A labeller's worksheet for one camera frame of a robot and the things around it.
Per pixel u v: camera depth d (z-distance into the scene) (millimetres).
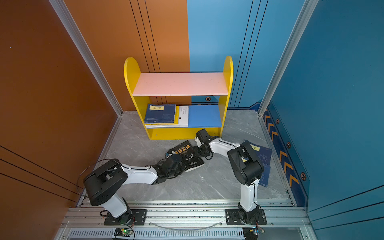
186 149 966
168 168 688
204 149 709
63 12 706
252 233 708
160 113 919
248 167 499
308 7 695
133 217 725
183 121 940
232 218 729
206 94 738
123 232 710
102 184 457
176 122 925
